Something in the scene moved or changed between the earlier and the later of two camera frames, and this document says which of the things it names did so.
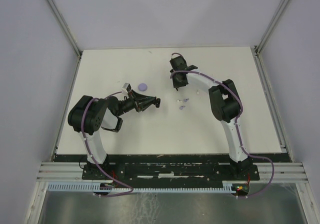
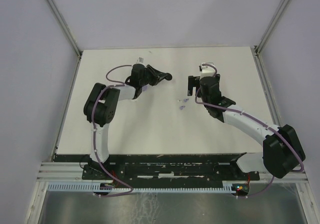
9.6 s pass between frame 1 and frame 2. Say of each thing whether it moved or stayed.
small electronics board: stayed
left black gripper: moved
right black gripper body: moved
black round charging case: moved
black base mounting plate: stayed
